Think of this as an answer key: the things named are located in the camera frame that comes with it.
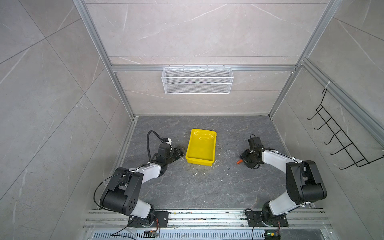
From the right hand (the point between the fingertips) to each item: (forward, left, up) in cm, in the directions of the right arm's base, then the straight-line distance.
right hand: (240, 157), depth 95 cm
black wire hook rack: (-19, -37, +31) cm, 52 cm away
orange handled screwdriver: (-4, +2, +1) cm, 4 cm away
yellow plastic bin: (+8, +25, +1) cm, 26 cm away
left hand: (+4, +38, +8) cm, 39 cm away
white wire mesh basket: (+44, +27, +30) cm, 60 cm away
